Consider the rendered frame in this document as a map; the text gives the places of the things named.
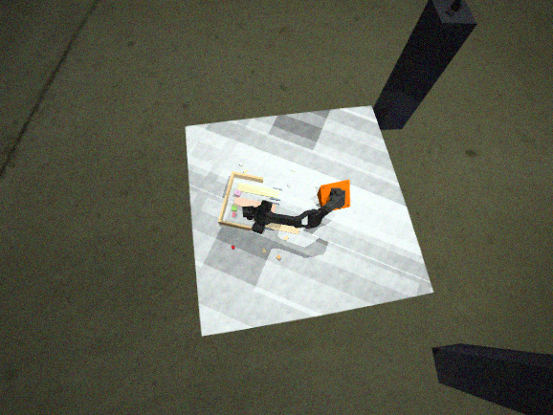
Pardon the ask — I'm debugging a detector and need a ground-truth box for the pale yellow flat strip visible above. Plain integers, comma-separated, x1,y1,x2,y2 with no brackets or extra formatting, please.
259,186,279,198

